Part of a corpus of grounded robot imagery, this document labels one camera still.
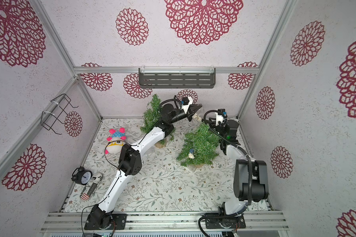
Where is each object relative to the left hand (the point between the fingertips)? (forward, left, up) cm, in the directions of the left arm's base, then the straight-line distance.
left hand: (202, 104), depth 81 cm
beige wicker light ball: (-4, +1, -7) cm, 8 cm away
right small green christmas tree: (-23, +2, -7) cm, 24 cm away
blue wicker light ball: (-23, +6, -11) cm, 26 cm away
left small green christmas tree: (-6, +28, -3) cm, 29 cm away
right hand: (-3, -3, -8) cm, 9 cm away
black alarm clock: (-32, +67, -25) cm, 78 cm away
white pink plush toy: (-10, +55, -27) cm, 63 cm away
